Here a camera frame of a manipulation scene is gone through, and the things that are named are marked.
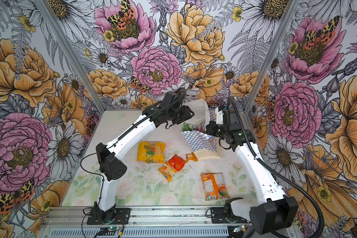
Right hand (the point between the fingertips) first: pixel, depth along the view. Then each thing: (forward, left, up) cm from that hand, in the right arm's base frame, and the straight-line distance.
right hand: (205, 131), depth 76 cm
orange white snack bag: (-19, -5, -23) cm, 31 cm away
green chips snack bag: (+12, +9, -11) cm, 18 cm away
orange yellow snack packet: (-10, +21, -24) cm, 34 cm away
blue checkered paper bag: (-2, 0, -12) cm, 12 cm away
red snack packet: (-4, +16, -25) cm, 30 cm away
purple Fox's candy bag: (+11, 0, -11) cm, 15 cm away
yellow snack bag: (0, +31, -20) cm, 37 cm away
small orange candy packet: (-1, +7, -24) cm, 25 cm away
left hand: (+7, +7, +1) cm, 10 cm away
